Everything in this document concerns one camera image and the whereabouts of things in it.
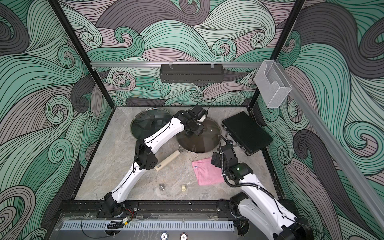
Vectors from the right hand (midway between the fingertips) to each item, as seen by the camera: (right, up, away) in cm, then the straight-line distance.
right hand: (218, 157), depth 82 cm
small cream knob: (-20, -15, -4) cm, 25 cm away
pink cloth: (-6, -10, +2) cm, 12 cm away
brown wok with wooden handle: (-30, -2, -3) cm, 30 cm away
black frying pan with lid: (-44, +20, +16) cm, 51 cm away
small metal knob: (-31, -14, -5) cm, 35 cm away
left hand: (-11, +17, +8) cm, 22 cm away
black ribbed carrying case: (+23, +12, +18) cm, 32 cm away
